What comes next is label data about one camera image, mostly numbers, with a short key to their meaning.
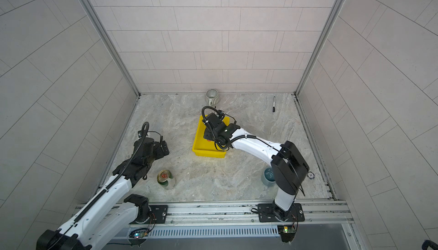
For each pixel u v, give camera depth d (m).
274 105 1.10
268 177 0.79
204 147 0.91
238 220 0.71
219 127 0.63
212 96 1.08
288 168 0.44
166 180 0.71
